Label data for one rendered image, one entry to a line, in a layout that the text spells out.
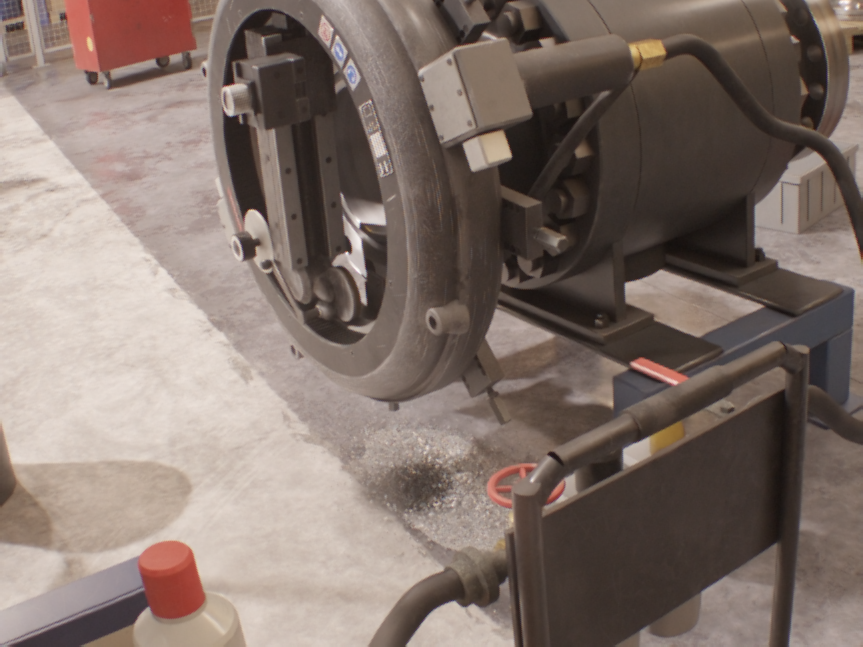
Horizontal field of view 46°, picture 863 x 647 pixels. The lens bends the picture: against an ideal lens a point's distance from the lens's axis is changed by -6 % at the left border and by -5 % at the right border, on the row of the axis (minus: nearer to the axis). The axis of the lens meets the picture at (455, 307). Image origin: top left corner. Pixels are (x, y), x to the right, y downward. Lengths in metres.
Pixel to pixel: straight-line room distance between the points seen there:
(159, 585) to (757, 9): 1.57
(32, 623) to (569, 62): 0.95
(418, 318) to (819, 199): 1.89
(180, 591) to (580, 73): 0.96
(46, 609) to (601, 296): 1.26
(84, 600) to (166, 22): 6.38
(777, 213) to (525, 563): 2.25
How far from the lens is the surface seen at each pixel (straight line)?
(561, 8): 1.69
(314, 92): 1.67
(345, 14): 1.44
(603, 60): 1.43
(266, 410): 2.30
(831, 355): 2.06
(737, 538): 1.19
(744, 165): 1.93
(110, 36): 6.92
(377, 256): 1.78
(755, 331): 1.88
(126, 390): 2.54
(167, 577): 0.61
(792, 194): 3.04
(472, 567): 0.98
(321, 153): 1.71
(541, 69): 1.36
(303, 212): 1.74
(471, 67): 1.29
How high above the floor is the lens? 1.03
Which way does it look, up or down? 23 degrees down
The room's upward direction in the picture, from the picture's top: 6 degrees counter-clockwise
